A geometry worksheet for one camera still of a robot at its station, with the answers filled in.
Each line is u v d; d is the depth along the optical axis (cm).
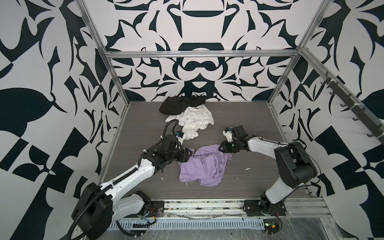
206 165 82
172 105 115
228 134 89
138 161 54
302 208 76
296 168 47
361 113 54
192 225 65
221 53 94
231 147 83
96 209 39
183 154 71
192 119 102
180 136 74
